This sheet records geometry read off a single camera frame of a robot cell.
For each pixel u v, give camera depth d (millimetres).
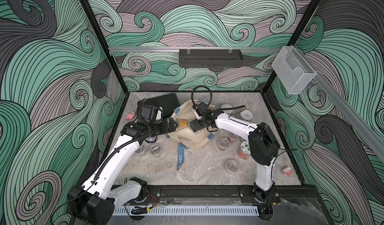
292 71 830
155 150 831
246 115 946
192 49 928
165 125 656
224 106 1006
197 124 830
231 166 777
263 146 488
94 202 358
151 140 592
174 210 698
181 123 944
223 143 861
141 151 826
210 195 744
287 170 765
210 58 988
